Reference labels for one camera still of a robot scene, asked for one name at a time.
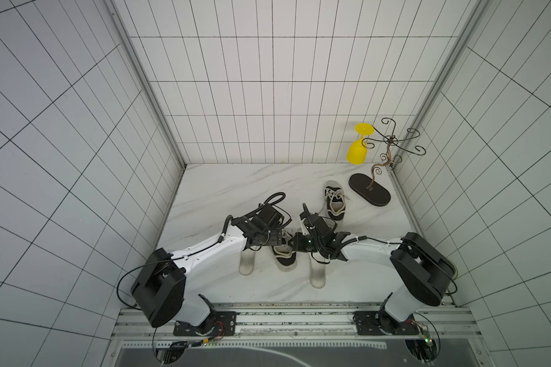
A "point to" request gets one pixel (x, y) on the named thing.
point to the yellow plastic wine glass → (357, 152)
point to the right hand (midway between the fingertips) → (287, 237)
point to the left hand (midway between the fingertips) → (266, 241)
